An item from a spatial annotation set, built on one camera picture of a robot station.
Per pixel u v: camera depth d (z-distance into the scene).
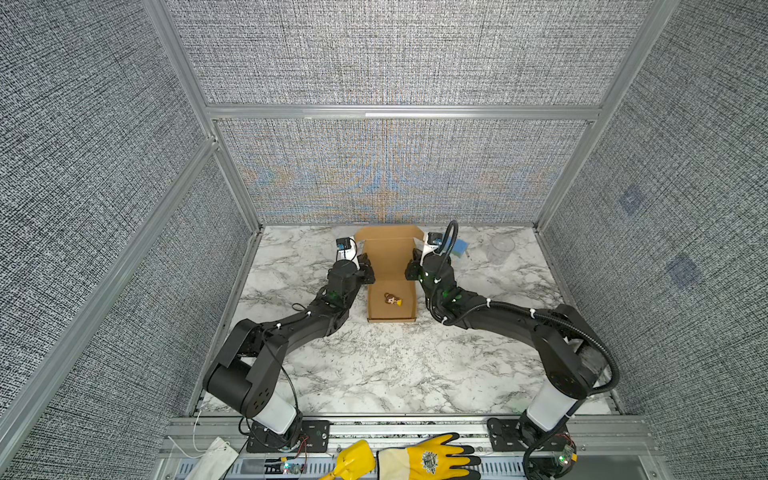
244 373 0.44
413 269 0.78
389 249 0.86
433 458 0.68
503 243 1.08
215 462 0.69
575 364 0.46
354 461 0.69
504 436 0.73
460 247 1.12
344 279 0.65
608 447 0.73
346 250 0.74
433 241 0.73
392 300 0.95
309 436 0.73
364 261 0.78
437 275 0.63
